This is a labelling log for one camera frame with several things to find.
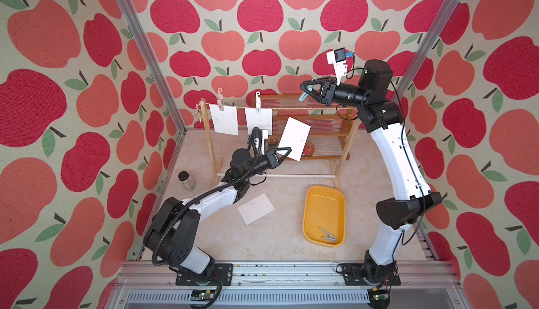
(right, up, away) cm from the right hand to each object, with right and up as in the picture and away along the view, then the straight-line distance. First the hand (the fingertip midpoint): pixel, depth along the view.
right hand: (304, 89), depth 61 cm
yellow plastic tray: (+13, -47, +28) cm, 56 cm away
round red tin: (+10, -18, +46) cm, 51 cm away
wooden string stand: (+20, -20, +22) cm, 36 cm away
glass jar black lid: (-47, -32, +29) cm, 64 cm away
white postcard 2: (-16, -45, +31) cm, 57 cm away
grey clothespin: (+14, -53, +21) cm, 58 cm away
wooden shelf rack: (+26, -4, +62) cm, 67 cm away
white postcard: (-1, -13, +15) cm, 20 cm away
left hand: (-2, -20, +11) cm, 24 cm away
